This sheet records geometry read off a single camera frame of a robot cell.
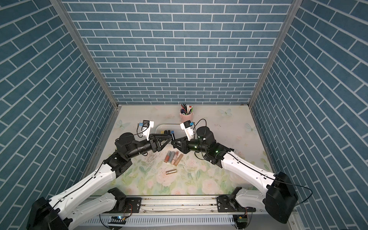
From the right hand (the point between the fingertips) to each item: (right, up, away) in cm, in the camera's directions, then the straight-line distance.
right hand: (174, 143), depth 70 cm
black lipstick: (-10, +2, +32) cm, 33 cm away
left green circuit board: (-29, -40, +2) cm, 49 cm away
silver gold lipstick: (-4, -20, +14) cm, 25 cm away
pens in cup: (+4, +19, +35) cm, 39 cm away
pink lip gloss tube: (-2, -13, +21) cm, 25 cm away
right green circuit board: (+34, -41, +3) cm, 53 cm away
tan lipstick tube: (0, -14, +19) cm, 24 cm away
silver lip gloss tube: (-4, -13, +21) cm, 25 cm away
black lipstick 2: (-8, +2, +32) cm, 33 cm away
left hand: (-1, +2, -3) cm, 3 cm away
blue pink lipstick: (-5, +2, +34) cm, 34 cm away
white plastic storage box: (-2, +4, +34) cm, 34 cm away
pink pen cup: (+5, +13, +32) cm, 35 cm away
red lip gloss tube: (-7, -13, +20) cm, 25 cm away
